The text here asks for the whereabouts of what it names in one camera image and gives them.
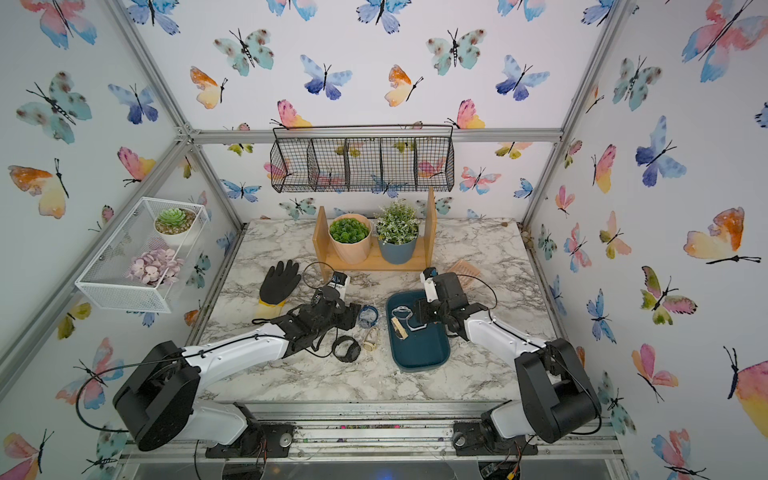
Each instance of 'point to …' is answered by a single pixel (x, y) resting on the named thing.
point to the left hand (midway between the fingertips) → (355, 302)
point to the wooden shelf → (424, 258)
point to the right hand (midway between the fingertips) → (420, 303)
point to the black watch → (353, 352)
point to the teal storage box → (416, 346)
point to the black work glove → (275, 288)
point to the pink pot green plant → (351, 236)
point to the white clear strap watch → (405, 313)
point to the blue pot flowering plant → (397, 227)
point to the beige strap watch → (400, 331)
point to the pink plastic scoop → (466, 271)
